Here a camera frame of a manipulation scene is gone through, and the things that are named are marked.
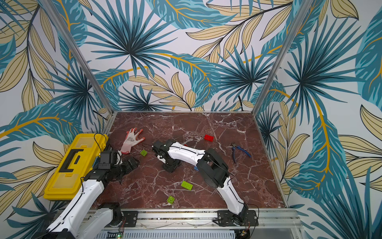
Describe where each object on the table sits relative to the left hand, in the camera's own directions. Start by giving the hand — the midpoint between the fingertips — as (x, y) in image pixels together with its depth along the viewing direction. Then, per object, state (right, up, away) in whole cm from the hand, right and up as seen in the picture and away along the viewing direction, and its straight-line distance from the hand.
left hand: (134, 167), depth 83 cm
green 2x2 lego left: (+1, +6, +12) cm, 14 cm away
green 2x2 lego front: (+21, -16, -3) cm, 27 cm away
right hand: (+21, -2, +7) cm, 22 cm away
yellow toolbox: (-24, +5, -9) cm, 26 cm away
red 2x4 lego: (+44, +15, +21) cm, 51 cm away
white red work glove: (-9, +14, +18) cm, 24 cm away
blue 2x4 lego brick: (+35, -3, +8) cm, 36 cm away
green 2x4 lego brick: (+29, -10, +1) cm, 31 cm away
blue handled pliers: (+60, +6, +15) cm, 62 cm away
